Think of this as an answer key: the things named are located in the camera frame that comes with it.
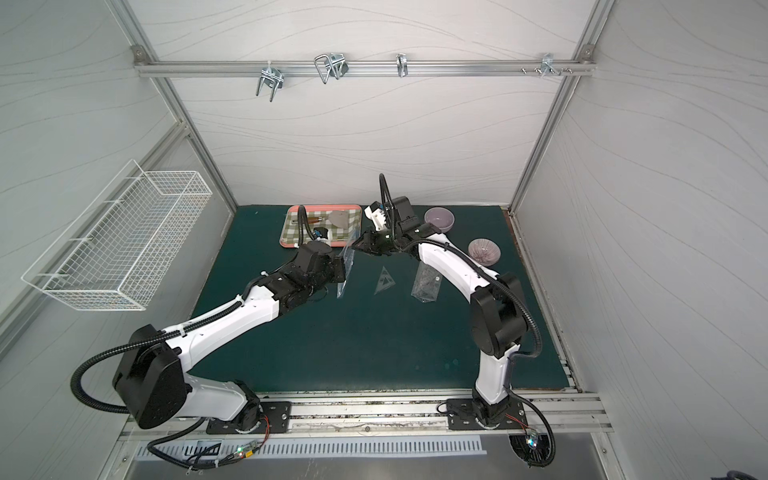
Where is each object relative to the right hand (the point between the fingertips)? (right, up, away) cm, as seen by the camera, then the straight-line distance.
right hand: (352, 245), depth 82 cm
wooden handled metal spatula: (-9, +9, +32) cm, 34 cm away
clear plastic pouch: (+23, -14, +17) cm, 32 cm away
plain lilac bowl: (+30, +10, +29) cm, 43 cm away
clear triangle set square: (+9, -13, +17) cm, 23 cm away
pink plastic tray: (-18, +14, +39) cm, 45 cm away
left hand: (-2, -4, 0) cm, 5 cm away
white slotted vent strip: (-22, -48, -14) cm, 54 cm away
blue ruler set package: (-2, -3, +4) cm, 5 cm away
